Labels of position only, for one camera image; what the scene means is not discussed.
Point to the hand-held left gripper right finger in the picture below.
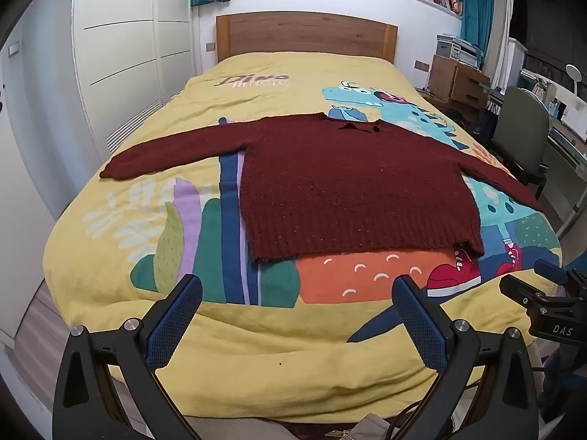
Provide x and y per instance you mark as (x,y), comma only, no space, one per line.
(417,316)

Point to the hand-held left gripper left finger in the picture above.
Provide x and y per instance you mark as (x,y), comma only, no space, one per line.
(176,316)

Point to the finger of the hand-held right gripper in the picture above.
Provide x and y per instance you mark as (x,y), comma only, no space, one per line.
(550,269)
(523,291)

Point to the dark red knitted sweater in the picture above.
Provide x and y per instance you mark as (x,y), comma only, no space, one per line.
(344,183)

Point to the yellow dinosaur print bed cover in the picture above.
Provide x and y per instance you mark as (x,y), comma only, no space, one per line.
(284,353)

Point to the glass desk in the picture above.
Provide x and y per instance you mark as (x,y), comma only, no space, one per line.
(568,143)

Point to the grey office chair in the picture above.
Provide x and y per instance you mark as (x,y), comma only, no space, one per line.
(523,119)

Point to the white round lamp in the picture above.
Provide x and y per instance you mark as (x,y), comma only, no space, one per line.
(573,73)

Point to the wooden cabinet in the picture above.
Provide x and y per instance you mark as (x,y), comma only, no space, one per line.
(458,80)

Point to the white printer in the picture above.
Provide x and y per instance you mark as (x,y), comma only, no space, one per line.
(454,48)

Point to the white wardrobe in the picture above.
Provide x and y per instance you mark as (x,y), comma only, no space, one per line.
(128,32)

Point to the wooden headboard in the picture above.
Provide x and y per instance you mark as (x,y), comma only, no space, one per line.
(302,34)

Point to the white wall switch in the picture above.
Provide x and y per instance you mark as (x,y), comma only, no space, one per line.
(14,48)

